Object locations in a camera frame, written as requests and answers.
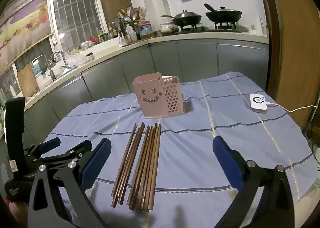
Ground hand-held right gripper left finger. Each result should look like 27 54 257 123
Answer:
27 138 112 228

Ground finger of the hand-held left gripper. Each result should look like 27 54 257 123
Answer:
32 140 93 166
24 137 62 161

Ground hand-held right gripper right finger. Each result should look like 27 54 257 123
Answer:
212 136 295 228

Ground bundle of wooden chopsticks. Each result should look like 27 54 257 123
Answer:
111 121 162 211

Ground pink smiley utensil holder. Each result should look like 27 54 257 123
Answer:
132 73 186 120

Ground blue striped tablecloth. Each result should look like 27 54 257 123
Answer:
41 71 316 228

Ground wooden cutting board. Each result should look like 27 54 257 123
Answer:
16 64 40 98

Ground angular steel faucet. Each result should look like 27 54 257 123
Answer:
31 55 57 81

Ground small white device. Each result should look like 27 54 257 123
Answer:
249 93 268 113

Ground stainless kitchen sink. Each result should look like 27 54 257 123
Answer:
35 64 80 83

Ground curved steel faucet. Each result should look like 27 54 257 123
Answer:
50 51 68 68

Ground white rectangular box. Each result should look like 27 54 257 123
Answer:
89 38 123 58

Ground grey kitchen counter cabinets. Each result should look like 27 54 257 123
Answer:
24 30 270 138

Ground row of condiment bottles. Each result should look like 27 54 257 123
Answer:
96 21 123 43

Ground white plastic jug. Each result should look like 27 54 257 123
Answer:
125 25 138 42

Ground barred window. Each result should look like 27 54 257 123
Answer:
49 0 105 50

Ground blue label oil bottle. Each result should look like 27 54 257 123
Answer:
139 21 152 39

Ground gas stove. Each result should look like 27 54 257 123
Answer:
161 22 240 35

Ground brown wooden door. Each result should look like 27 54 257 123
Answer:
251 0 320 131

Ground black rack with packets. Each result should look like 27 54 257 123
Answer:
117 6 150 40

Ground brown cardboard sheet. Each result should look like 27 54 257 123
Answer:
100 0 132 22

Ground black wok with lid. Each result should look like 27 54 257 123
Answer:
204 3 242 23

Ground black pan with silver lid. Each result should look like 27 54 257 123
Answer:
160 10 202 27

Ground white cable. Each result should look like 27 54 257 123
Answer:
265 101 318 113

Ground fruit print wall poster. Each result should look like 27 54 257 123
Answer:
0 0 54 73

